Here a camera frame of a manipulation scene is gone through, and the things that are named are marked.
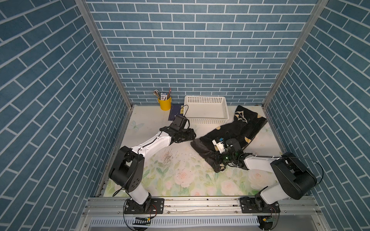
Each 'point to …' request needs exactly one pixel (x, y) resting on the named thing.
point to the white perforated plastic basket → (206, 110)
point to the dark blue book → (175, 110)
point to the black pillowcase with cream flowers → (245, 126)
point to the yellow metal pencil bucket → (165, 105)
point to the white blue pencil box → (164, 96)
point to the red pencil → (169, 93)
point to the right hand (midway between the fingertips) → (210, 156)
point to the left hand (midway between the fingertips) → (197, 136)
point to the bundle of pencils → (157, 94)
